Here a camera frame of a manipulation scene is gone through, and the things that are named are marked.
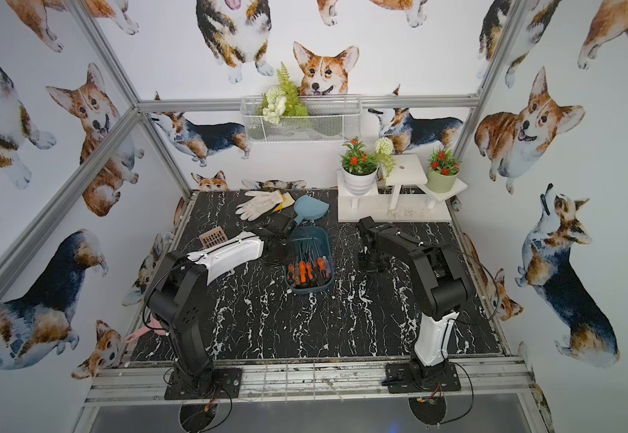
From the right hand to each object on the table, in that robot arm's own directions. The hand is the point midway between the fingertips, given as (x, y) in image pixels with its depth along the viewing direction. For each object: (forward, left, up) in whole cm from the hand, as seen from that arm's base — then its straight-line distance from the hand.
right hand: (368, 268), depth 94 cm
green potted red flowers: (+25, -26, +22) cm, 42 cm away
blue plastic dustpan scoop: (+29, +22, -1) cm, 36 cm away
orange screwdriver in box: (-3, +22, +3) cm, 23 cm away
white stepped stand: (+28, -15, +7) cm, 32 cm away
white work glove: (+31, +43, +1) cm, 53 cm away
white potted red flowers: (+22, +3, +27) cm, 34 cm away
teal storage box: (+9, +22, 0) cm, 24 cm away
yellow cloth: (+33, +32, -1) cm, 46 cm away
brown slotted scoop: (+15, +60, -1) cm, 61 cm away
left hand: (+4, +27, +4) cm, 27 cm away
